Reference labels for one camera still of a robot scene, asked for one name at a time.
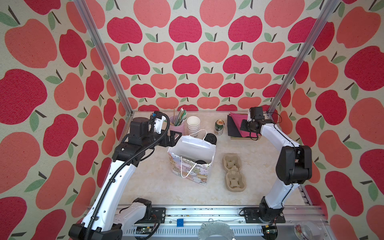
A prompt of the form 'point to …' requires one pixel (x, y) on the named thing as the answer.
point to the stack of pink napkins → (234, 124)
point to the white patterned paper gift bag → (191, 158)
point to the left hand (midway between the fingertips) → (176, 133)
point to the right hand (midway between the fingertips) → (247, 125)
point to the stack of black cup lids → (211, 138)
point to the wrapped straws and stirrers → (181, 117)
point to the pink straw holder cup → (181, 128)
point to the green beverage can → (219, 124)
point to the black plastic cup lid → (200, 162)
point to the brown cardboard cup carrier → (235, 179)
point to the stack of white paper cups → (193, 123)
